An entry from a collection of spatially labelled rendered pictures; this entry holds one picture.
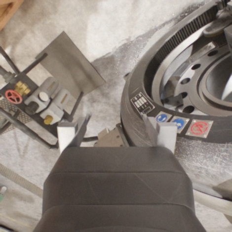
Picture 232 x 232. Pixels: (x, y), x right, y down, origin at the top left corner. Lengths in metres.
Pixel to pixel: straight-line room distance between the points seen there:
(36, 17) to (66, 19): 0.19
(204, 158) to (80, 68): 1.05
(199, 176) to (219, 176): 0.03
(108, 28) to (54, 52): 0.39
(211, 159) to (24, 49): 1.25
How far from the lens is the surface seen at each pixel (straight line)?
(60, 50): 1.19
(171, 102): 0.56
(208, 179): 0.27
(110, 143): 0.44
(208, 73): 0.62
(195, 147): 0.27
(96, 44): 1.11
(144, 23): 1.06
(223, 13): 0.70
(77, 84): 1.27
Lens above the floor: 1.04
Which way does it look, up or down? 49 degrees down
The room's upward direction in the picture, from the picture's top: 171 degrees counter-clockwise
